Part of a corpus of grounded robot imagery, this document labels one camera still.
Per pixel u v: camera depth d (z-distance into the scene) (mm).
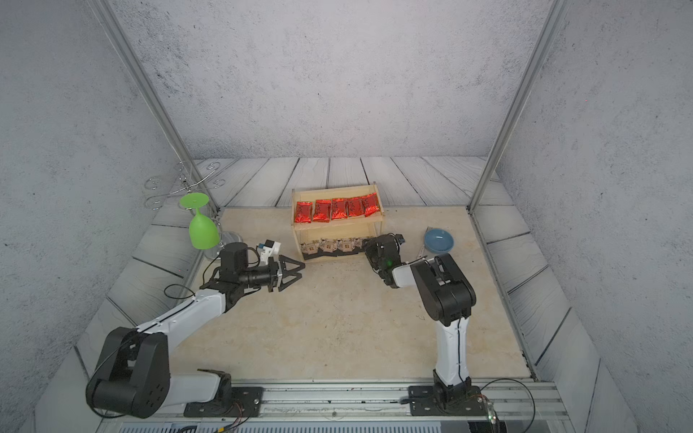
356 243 1070
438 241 1064
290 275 770
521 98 867
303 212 886
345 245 1048
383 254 811
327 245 1046
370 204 896
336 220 870
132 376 417
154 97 867
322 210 897
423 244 1078
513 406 741
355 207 906
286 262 754
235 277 684
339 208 893
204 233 845
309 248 1044
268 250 794
